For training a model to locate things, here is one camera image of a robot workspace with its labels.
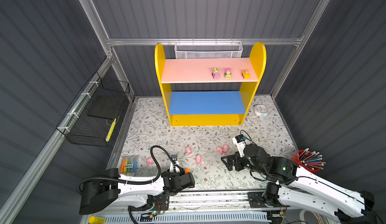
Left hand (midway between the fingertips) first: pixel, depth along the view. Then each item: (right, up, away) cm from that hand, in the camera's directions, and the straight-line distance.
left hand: (181, 170), depth 84 cm
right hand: (+24, +11, -12) cm, 30 cm away
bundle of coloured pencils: (+66, +10, -10) cm, 68 cm away
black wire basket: (-43, +29, -12) cm, 53 cm away
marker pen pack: (-29, +3, 0) cm, 30 cm away
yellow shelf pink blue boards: (+19, +49, +36) cm, 64 cm away
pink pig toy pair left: (+23, +10, +6) cm, 26 cm away
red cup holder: (+61, +9, -7) cm, 62 cm away
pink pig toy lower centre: (+10, +6, +3) cm, 12 cm away
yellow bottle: (-34, -12, -22) cm, 42 cm away
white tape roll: (+58, -15, -15) cm, 61 cm away
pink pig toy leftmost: (+4, +10, +5) cm, 12 cm away
